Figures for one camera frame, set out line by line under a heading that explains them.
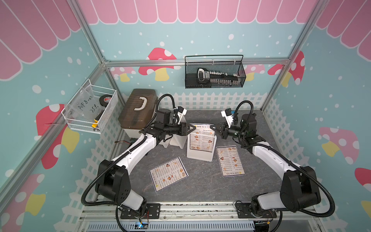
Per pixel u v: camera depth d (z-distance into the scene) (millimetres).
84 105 669
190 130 760
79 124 646
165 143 966
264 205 622
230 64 918
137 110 935
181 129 702
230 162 918
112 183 430
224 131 699
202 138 816
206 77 876
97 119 637
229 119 700
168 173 875
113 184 429
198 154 878
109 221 727
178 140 914
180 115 726
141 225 724
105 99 799
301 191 426
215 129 760
